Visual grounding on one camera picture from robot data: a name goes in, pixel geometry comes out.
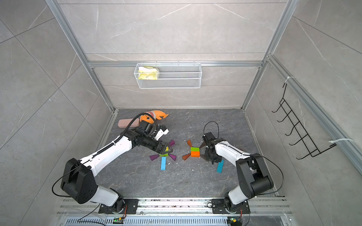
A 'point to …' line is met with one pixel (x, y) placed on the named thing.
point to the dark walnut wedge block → (203, 144)
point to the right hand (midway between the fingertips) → (211, 158)
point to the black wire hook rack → (301, 138)
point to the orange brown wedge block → (189, 143)
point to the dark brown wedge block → (203, 157)
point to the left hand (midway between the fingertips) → (168, 147)
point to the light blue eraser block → (163, 163)
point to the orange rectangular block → (195, 154)
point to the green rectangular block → (165, 155)
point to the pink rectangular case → (122, 123)
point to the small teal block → (220, 166)
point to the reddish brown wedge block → (185, 157)
